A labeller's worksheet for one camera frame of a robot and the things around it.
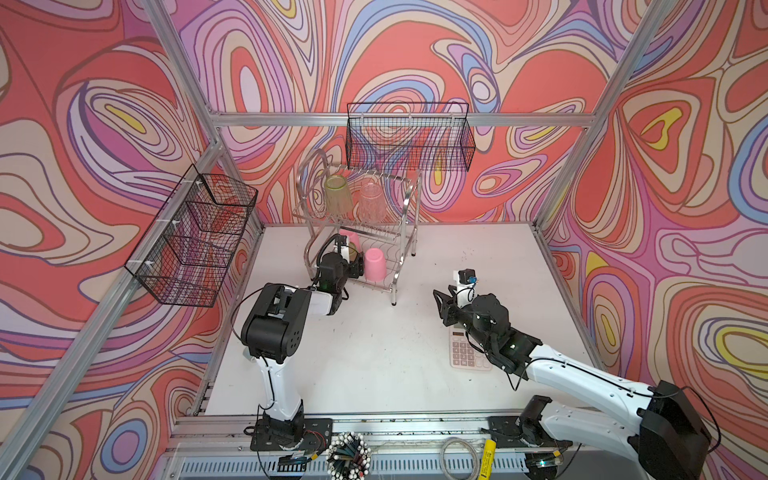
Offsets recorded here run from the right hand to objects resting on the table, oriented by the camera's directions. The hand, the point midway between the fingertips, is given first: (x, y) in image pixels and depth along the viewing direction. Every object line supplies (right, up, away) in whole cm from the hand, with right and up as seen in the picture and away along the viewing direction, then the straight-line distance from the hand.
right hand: (442, 296), depth 80 cm
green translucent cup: (-25, +12, +8) cm, 29 cm away
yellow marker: (+8, -37, -11) cm, 39 cm away
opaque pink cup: (-26, +16, +16) cm, 35 cm away
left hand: (-26, +13, +19) cm, 35 cm away
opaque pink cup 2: (-19, +8, +12) cm, 23 cm away
